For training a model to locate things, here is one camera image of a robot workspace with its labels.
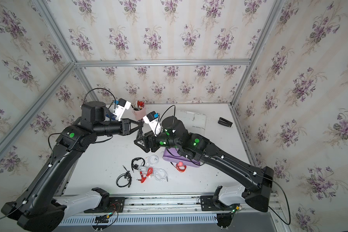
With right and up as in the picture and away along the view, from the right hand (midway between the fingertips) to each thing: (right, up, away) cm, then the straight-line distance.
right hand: (141, 139), depth 60 cm
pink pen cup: (-12, +11, +43) cm, 46 cm away
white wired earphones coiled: (+5, -25, +24) cm, 35 cm away
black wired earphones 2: (-14, -25, +23) cm, 37 cm away
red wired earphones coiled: (+17, -21, +26) cm, 38 cm away
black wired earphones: (-10, -21, +26) cm, 35 cm away
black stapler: (+52, +6, +48) cm, 70 cm away
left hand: (+1, +5, +1) cm, 5 cm away
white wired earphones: (0, -18, +30) cm, 35 cm away
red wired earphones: (-4, -25, +23) cm, 34 cm away
